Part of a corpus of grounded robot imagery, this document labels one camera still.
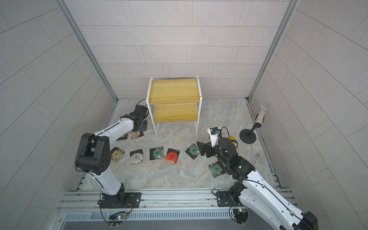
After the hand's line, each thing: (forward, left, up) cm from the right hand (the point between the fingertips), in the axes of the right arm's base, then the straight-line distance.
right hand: (203, 140), depth 75 cm
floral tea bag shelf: (+16, +44, -14) cm, 48 cm away
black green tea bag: (+2, +28, -14) cm, 32 cm away
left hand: (+21, +38, -10) cm, 45 cm away
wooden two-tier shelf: (+16, +14, +16) cm, 26 cm away
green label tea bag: (+2, +6, -16) cm, 17 cm away
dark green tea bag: (-10, -7, -16) cm, 20 cm away
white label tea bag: (0, +40, -13) cm, 42 cm away
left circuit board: (-30, +44, -14) cm, 55 cm away
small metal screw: (-4, -33, -16) cm, 37 cm away
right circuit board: (-31, -16, -19) cm, 40 cm away
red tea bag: (0, +19, -16) cm, 24 cm away
